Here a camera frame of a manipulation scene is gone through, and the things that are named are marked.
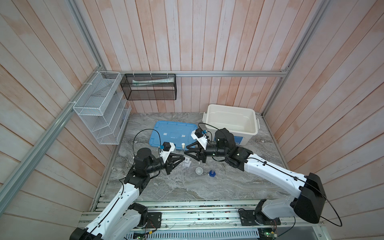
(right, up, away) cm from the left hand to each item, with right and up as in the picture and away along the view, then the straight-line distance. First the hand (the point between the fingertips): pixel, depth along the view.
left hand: (182, 160), depth 71 cm
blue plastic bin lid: (-6, +13, +36) cm, 39 cm away
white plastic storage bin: (+42, +20, +36) cm, 59 cm away
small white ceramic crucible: (+9, -10, +18) cm, 22 cm away
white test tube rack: (+2, -6, +19) cm, 20 cm away
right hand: (+2, +5, -2) cm, 6 cm away
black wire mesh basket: (-25, +45, +33) cm, 61 cm away
